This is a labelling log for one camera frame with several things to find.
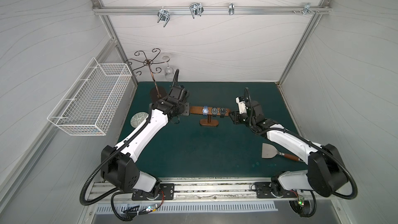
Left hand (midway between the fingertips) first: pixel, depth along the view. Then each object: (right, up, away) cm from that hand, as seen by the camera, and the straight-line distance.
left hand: (185, 107), depth 82 cm
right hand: (+26, -3, +5) cm, 26 cm away
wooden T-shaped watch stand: (+7, -2, +5) cm, 9 cm away
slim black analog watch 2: (+21, -3, +5) cm, 21 cm away
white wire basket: (-41, +2, -13) cm, 43 cm away
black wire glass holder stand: (-21, +8, +23) cm, 32 cm away
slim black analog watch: (+16, -3, +4) cm, 17 cm away
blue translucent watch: (+11, -2, +4) cm, 12 cm away
